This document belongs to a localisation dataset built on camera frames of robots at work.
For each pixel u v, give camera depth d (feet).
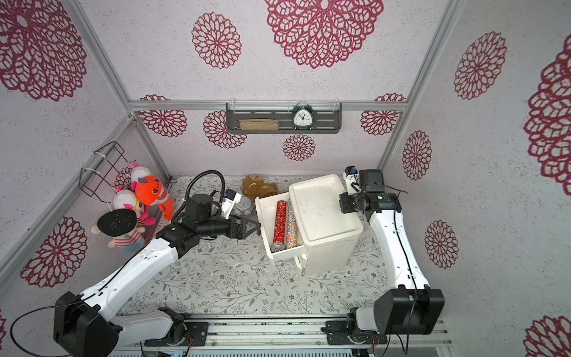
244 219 2.12
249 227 2.16
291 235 2.53
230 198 2.20
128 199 2.79
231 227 2.13
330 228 2.36
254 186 3.45
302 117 2.95
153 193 2.93
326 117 3.00
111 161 2.65
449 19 2.30
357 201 1.89
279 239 2.45
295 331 2.51
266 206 2.85
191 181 1.89
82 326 1.26
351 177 2.27
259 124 2.87
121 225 2.50
